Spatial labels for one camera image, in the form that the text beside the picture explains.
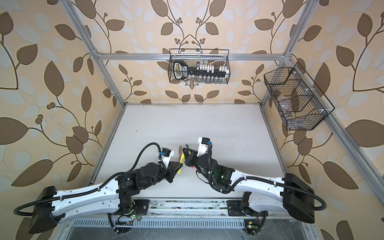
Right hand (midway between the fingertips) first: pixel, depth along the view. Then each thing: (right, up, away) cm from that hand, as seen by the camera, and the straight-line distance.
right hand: (182, 150), depth 73 cm
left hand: (-1, -6, -1) cm, 6 cm away
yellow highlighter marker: (0, -5, 0) cm, 5 cm away
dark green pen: (+1, -2, +23) cm, 23 cm away
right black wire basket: (+59, +23, +1) cm, 64 cm away
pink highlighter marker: (+5, -6, -7) cm, 11 cm away
